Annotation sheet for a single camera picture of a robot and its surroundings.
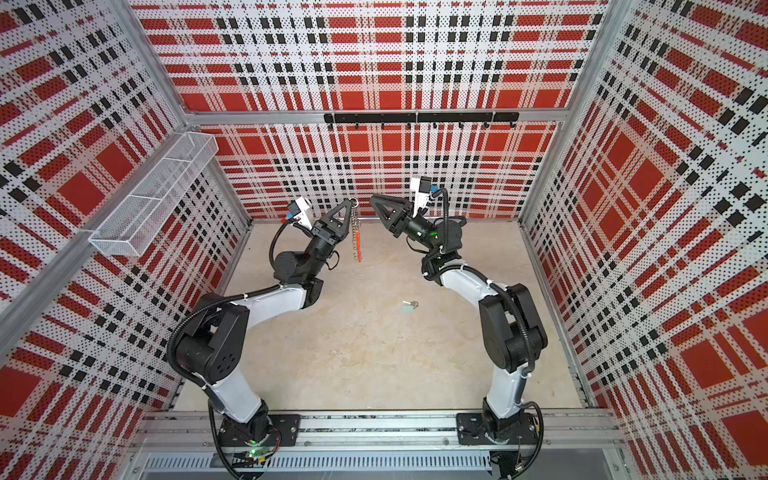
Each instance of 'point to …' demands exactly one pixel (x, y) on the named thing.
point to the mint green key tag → (407, 308)
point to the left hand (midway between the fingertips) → (355, 206)
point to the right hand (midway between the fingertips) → (368, 200)
